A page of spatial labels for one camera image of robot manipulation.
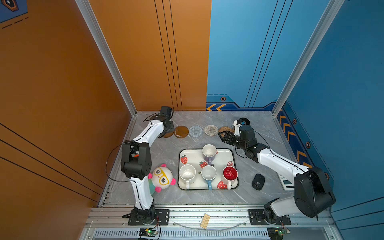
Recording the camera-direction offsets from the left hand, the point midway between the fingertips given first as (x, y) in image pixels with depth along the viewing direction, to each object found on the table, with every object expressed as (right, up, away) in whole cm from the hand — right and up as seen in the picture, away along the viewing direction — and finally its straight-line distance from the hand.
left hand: (168, 126), depth 97 cm
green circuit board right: (+57, -51, -27) cm, 81 cm away
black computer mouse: (+53, -31, -15) cm, 63 cm away
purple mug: (+27, -16, -1) cm, 31 cm away
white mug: (+13, -28, -11) cm, 33 cm away
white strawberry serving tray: (+37, -20, -3) cm, 42 cm away
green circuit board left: (-5, -51, -26) cm, 57 cm away
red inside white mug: (+38, -27, -12) cm, 48 cm away
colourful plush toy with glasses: (0, -27, -18) cm, 33 cm away
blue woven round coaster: (+18, -3, +11) cm, 21 cm away
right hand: (+33, -5, -11) cm, 35 cm away
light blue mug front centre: (+26, -27, -12) cm, 39 cm away
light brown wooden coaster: (-1, -6, +7) cm, 9 cm away
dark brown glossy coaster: (+8, -4, +9) cm, 12 cm away
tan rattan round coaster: (+40, -2, +12) cm, 42 cm away
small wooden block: (+23, -46, -25) cm, 57 cm away
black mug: (+43, +3, -20) cm, 48 cm away
